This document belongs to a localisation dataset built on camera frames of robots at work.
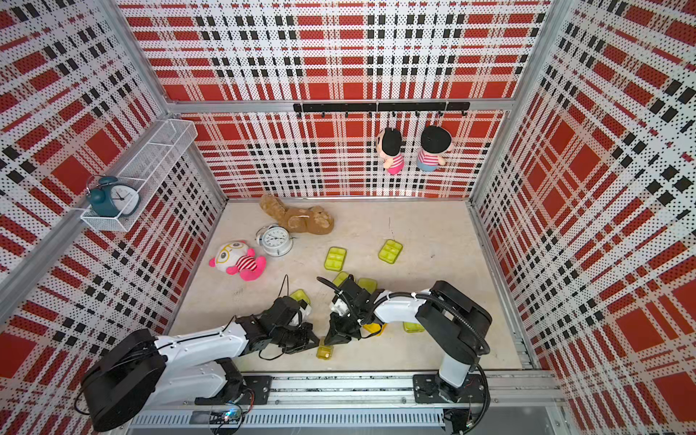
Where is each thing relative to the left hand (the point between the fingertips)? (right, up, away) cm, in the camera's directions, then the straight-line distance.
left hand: (324, 343), depth 82 cm
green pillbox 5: (+28, +4, +2) cm, 28 cm away
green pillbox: (+23, +26, +22) cm, 41 cm away
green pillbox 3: (+14, +15, +11) cm, 24 cm away
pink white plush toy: (-33, +25, +12) cm, 43 cm away
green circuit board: (-23, -14, -12) cm, 29 cm away
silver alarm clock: (-22, +30, +20) cm, 42 cm away
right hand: (+2, +2, -3) cm, 4 cm away
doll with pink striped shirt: (+22, +65, +14) cm, 70 cm away
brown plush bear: (-7, +38, +20) cm, 44 cm away
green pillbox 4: (-10, +12, +10) cm, 19 cm away
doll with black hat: (+37, +65, +11) cm, 76 cm away
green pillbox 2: (+4, +17, +13) cm, 22 cm away
